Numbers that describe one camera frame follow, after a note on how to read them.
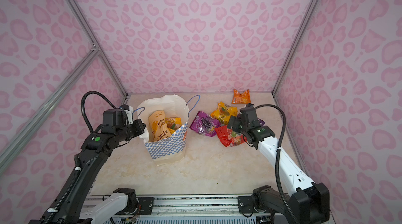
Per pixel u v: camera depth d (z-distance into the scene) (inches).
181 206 29.5
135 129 25.7
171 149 30.3
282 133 21.2
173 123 37.3
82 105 20.0
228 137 35.6
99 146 18.7
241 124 27.6
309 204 14.9
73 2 29.5
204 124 37.4
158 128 33.6
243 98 43.6
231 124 28.5
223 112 39.8
